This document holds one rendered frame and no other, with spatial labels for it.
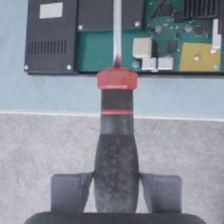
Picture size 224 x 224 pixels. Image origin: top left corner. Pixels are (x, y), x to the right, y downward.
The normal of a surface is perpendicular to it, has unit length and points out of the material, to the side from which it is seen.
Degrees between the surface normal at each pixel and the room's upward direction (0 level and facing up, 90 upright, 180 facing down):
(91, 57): 0
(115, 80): 22
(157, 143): 0
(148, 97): 0
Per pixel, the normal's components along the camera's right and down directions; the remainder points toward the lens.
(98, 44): -0.39, -0.01
